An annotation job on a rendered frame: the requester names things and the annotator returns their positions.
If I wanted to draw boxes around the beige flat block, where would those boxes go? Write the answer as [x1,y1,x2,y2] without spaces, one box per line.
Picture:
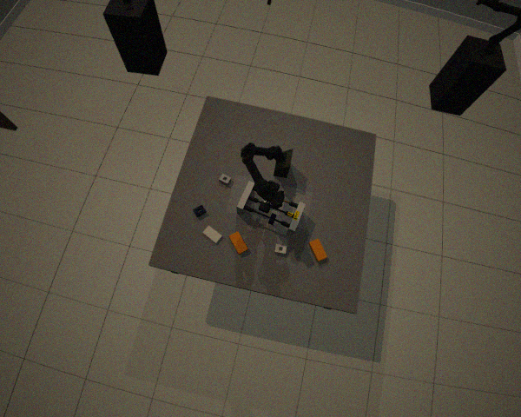
[202,226,222,244]

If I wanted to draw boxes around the orange rectangular block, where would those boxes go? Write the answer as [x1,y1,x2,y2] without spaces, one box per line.
[308,239,327,261]
[229,231,248,255]

